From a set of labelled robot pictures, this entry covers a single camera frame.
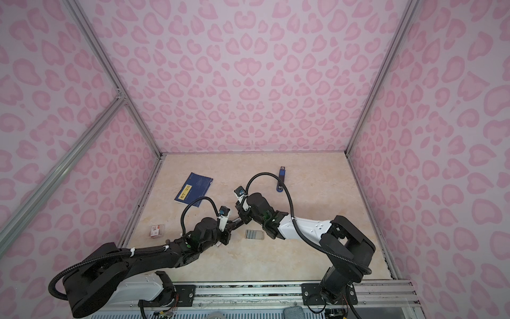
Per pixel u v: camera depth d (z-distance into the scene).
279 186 1.03
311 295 0.73
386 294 0.75
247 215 0.75
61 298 0.42
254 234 0.88
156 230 0.88
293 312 0.68
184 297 0.74
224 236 0.75
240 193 0.72
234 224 0.86
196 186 1.04
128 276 0.49
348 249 0.44
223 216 0.74
